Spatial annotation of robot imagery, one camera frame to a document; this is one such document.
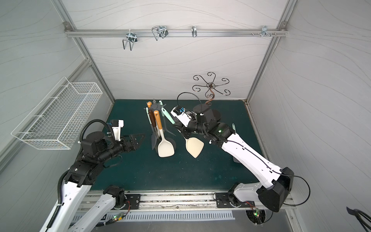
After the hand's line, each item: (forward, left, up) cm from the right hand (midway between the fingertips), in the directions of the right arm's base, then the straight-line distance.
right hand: (174, 122), depth 67 cm
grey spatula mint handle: (-5, -34, -30) cm, 46 cm away
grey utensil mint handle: (+1, +12, 0) cm, 12 cm away
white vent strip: (-34, -1, -32) cm, 47 cm away
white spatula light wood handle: (-5, +7, -19) cm, 21 cm away
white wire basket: (-1, +57, +1) cm, 57 cm away
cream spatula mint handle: (-5, -9, -13) cm, 17 cm away
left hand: (-6, +16, -3) cm, 18 cm away
